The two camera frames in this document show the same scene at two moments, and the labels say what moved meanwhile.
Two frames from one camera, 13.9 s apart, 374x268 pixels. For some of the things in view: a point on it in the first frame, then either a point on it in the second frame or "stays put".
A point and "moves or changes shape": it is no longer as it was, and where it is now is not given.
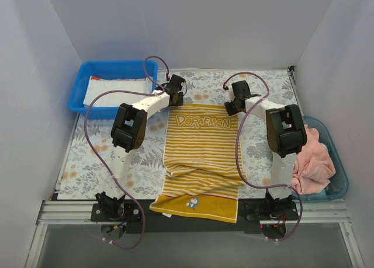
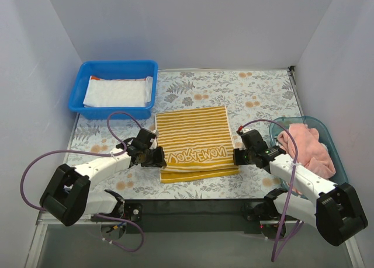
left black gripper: x=177 y=98 → x=158 y=157
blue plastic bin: x=113 y=70 stays put
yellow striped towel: x=204 y=163 moves or changes shape
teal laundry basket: x=338 y=186 stays put
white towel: x=132 y=85 stays put
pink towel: x=314 y=166 stays put
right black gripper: x=232 y=106 → x=239 y=157
